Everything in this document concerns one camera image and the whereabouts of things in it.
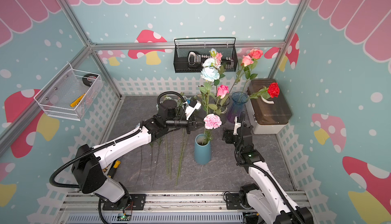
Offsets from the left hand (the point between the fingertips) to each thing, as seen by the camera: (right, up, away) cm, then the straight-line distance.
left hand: (207, 125), depth 69 cm
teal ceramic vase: (-2, -12, +5) cm, 13 cm away
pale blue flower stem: (-14, -19, +18) cm, 30 cm away
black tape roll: (-62, +22, +11) cm, 67 cm away
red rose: (+33, +17, +5) cm, 37 cm away
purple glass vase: (+21, +13, +25) cm, 35 cm away
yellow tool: (-62, +11, +1) cm, 63 cm away
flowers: (-20, -20, +20) cm, 35 cm away
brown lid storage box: (+41, +3, +24) cm, 48 cm away
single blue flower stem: (-38, -24, +17) cm, 48 cm away
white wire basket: (-66, +14, +4) cm, 68 cm away
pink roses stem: (+25, +28, +18) cm, 41 cm away
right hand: (+13, -3, +13) cm, 19 cm away
